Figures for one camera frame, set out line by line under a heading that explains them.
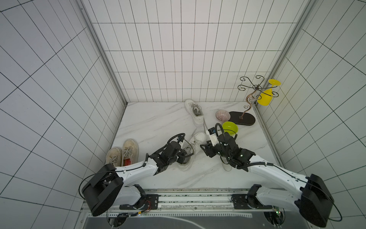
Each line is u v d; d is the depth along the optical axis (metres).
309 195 0.39
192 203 0.74
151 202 0.72
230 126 1.01
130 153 0.84
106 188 0.41
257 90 0.85
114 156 0.87
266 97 0.86
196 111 1.03
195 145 0.82
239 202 0.73
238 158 0.58
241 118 1.07
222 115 1.10
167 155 0.64
